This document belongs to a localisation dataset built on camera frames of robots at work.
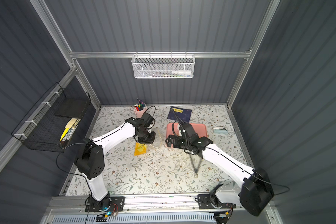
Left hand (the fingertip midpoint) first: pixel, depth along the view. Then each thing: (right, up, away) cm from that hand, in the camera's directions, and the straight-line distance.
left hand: (155, 143), depth 87 cm
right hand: (+12, +3, -8) cm, 15 cm away
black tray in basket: (-47, +23, -6) cm, 53 cm away
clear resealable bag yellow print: (-10, -5, +6) cm, 12 cm away
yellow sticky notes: (-45, +14, -11) cm, 48 cm away
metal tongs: (+25, -16, -4) cm, 30 cm away
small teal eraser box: (+47, +7, +15) cm, 50 cm away
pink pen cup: (-13, +23, +15) cm, 30 cm away
